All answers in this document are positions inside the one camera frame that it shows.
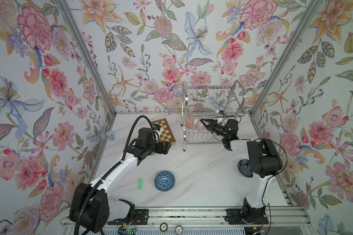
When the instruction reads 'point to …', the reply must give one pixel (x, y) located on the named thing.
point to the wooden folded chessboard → (165, 134)
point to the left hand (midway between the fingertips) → (165, 143)
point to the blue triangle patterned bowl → (164, 181)
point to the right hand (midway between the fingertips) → (200, 120)
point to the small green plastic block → (140, 183)
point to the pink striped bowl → (198, 124)
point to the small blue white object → (111, 136)
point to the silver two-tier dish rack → (217, 102)
